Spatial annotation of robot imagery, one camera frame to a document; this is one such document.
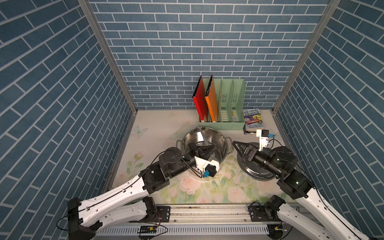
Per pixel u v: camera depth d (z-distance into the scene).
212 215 0.75
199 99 0.88
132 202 0.46
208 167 0.49
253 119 1.09
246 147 0.56
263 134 0.59
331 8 0.71
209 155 0.56
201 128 0.74
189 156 0.53
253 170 0.88
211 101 0.89
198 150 0.52
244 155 0.56
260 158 0.56
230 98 1.16
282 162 0.48
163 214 0.74
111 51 0.88
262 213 0.73
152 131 1.10
